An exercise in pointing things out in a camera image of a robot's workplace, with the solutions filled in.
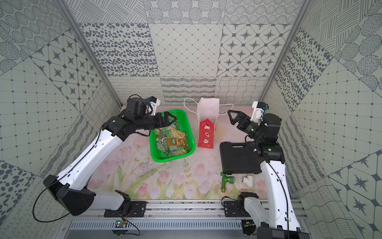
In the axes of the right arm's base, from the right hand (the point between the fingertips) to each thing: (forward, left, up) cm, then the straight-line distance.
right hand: (232, 116), depth 69 cm
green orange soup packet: (+3, +29, -26) cm, 40 cm away
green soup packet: (+3, +39, -27) cm, 48 cm away
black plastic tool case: (-6, -9, -31) cm, 33 cm away
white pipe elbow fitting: (-19, -11, -32) cm, 39 cm away
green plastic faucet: (-18, +1, -34) cm, 38 cm away
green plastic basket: (+16, +26, -25) cm, 40 cm away
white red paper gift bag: (+20, +10, -18) cm, 29 cm away
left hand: (+1, +30, -1) cm, 30 cm away
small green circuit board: (-39, +54, -35) cm, 75 cm away
